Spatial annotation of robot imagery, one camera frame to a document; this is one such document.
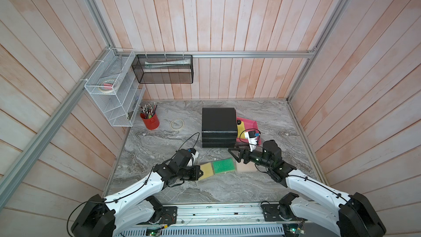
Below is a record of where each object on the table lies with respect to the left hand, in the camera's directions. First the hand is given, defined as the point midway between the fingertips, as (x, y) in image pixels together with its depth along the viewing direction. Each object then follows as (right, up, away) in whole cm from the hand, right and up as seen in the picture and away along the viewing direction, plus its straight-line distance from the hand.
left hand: (201, 176), depth 80 cm
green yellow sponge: (+11, +3, +6) cm, 13 cm away
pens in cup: (-31, +33, +13) cm, 47 cm away
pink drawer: (+30, +24, +24) cm, 46 cm away
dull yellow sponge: (+3, +2, +4) cm, 5 cm away
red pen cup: (-32, +25, +20) cm, 46 cm away
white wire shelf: (-39, +34, -2) cm, 52 cm away
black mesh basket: (-25, +61, +24) cm, 70 cm away
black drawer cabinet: (+9, +24, +3) cm, 26 cm away
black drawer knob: (+20, +27, +9) cm, 35 cm away
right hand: (+15, +14, -1) cm, 21 cm away
